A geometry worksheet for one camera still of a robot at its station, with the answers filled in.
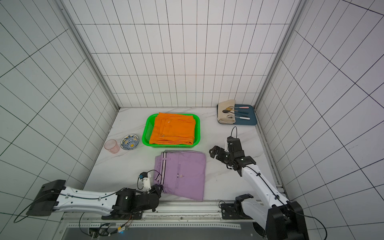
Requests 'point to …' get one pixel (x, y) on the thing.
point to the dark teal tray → (251, 115)
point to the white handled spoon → (231, 116)
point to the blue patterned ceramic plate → (129, 141)
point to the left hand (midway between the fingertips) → (160, 189)
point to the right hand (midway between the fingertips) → (210, 153)
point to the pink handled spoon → (240, 107)
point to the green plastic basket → (147, 124)
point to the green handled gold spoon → (231, 109)
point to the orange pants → (176, 129)
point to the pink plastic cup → (112, 145)
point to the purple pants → (181, 173)
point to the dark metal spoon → (225, 111)
